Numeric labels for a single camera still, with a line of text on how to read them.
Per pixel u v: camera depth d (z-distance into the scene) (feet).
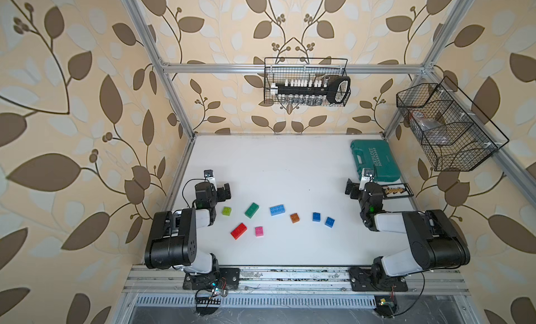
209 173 2.71
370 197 2.33
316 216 2.91
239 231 2.78
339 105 2.93
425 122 2.42
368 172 2.64
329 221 2.84
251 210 2.98
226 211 2.97
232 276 2.45
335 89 2.76
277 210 2.99
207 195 2.41
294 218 2.90
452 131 2.40
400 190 3.14
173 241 1.49
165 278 2.48
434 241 1.49
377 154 3.45
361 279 2.41
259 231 2.77
